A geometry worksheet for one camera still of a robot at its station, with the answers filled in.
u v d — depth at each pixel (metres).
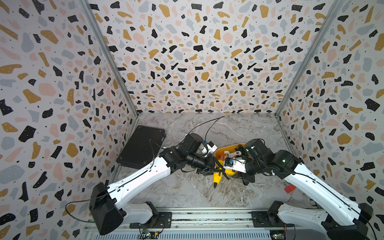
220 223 0.73
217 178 0.60
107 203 0.38
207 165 0.57
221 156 0.95
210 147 0.66
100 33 0.78
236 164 0.58
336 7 0.71
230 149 0.94
